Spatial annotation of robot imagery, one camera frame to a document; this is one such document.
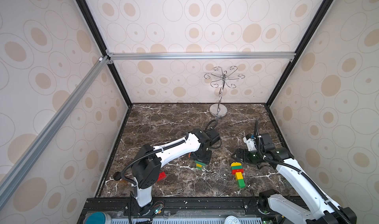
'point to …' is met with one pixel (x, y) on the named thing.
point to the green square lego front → (241, 183)
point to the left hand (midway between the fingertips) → (207, 162)
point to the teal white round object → (98, 217)
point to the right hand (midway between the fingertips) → (243, 156)
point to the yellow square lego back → (235, 164)
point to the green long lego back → (237, 167)
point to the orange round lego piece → (189, 155)
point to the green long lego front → (200, 163)
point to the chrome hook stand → (220, 76)
